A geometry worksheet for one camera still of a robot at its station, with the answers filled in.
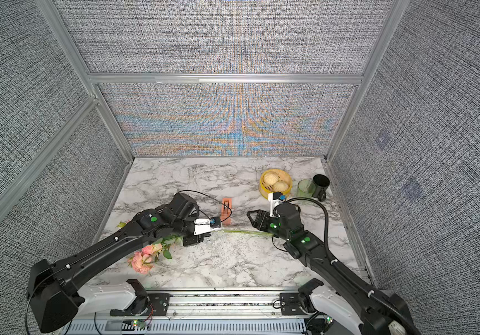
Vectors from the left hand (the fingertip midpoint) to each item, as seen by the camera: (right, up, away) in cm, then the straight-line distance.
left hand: (211, 229), depth 76 cm
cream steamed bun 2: (+30, +14, +25) cm, 42 cm away
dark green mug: (+50, +16, +25) cm, 58 cm away
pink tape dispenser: (+4, +4, +17) cm, 18 cm away
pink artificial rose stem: (-21, -8, -8) cm, 24 cm away
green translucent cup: (+43, +13, +27) cm, 52 cm away
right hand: (+14, +6, +1) cm, 16 cm away
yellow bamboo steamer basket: (+33, +20, +32) cm, 50 cm away
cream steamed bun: (+26, +18, +28) cm, 42 cm away
